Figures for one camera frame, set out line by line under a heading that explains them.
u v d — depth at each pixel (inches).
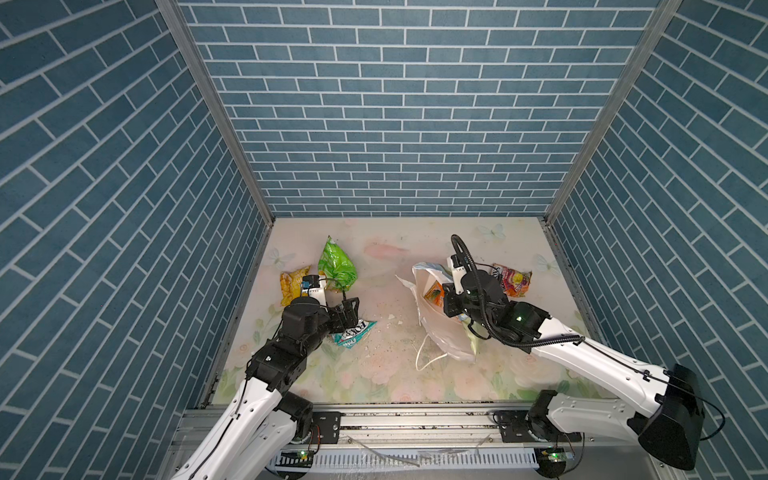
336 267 36.9
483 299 21.5
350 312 26.8
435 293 37.8
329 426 29.1
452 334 31.8
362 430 29.7
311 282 25.7
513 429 29.0
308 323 22.3
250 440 18.3
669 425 15.0
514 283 37.8
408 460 27.8
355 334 34.1
